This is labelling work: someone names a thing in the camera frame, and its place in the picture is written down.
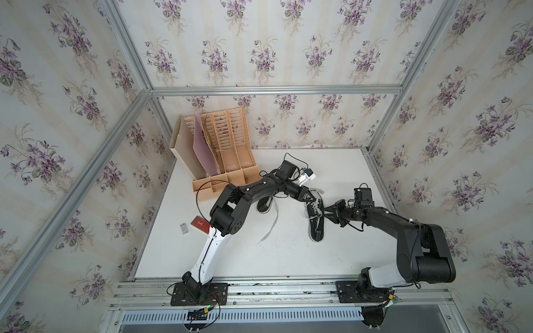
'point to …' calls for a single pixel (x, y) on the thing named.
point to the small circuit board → (200, 314)
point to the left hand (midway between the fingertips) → (314, 201)
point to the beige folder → (182, 146)
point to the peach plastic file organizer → (227, 133)
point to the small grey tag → (184, 228)
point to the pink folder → (202, 150)
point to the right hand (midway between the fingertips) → (325, 210)
